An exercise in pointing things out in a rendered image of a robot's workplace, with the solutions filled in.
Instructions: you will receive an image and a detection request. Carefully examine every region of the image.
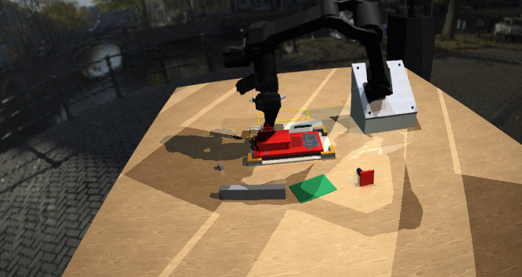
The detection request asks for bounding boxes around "green flat mat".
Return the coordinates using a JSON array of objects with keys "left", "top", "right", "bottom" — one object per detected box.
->
[{"left": 289, "top": 174, "right": 337, "bottom": 203}]

